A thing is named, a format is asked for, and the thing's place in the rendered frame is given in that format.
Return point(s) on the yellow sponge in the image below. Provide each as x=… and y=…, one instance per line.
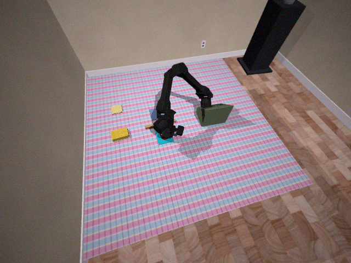
x=119, y=134

